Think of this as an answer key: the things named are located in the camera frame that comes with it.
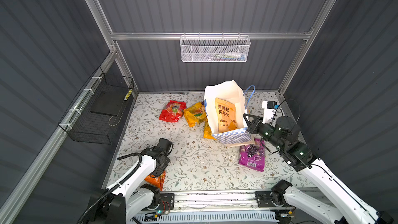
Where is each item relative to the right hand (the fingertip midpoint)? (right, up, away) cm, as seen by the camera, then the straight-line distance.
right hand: (245, 116), depth 66 cm
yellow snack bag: (-23, -1, +36) cm, 43 cm away
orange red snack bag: (-41, -33, +10) cm, 54 cm away
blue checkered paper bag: (-3, +13, +24) cm, 28 cm away
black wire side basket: (-70, +3, +8) cm, 70 cm away
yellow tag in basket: (-59, +11, +16) cm, 62 cm away
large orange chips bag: (-4, -2, +23) cm, 23 cm away
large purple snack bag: (+8, -22, +16) cm, 29 cm away
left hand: (-40, -28, +18) cm, 52 cm away
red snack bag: (-38, +1, +36) cm, 52 cm away
